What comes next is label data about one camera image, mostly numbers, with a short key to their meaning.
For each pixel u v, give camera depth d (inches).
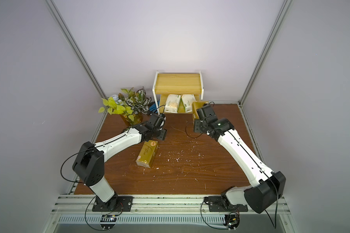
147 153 33.4
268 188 14.7
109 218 28.1
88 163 17.9
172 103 35.5
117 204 28.1
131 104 33.6
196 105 29.1
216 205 28.7
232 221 27.5
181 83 33.6
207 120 21.6
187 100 36.5
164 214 28.0
